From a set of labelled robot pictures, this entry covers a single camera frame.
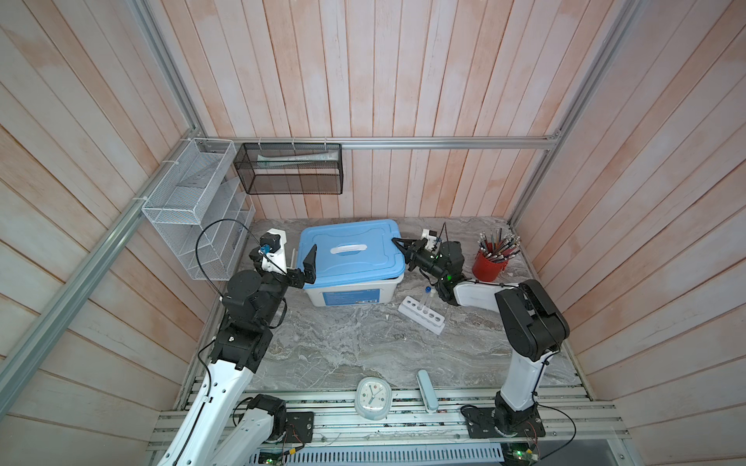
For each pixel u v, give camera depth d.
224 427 0.45
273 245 0.52
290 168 1.02
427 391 0.77
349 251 0.87
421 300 0.89
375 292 0.89
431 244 0.86
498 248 0.97
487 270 1.01
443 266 0.76
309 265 0.59
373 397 0.76
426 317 0.90
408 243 0.84
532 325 0.51
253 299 0.46
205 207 0.72
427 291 0.82
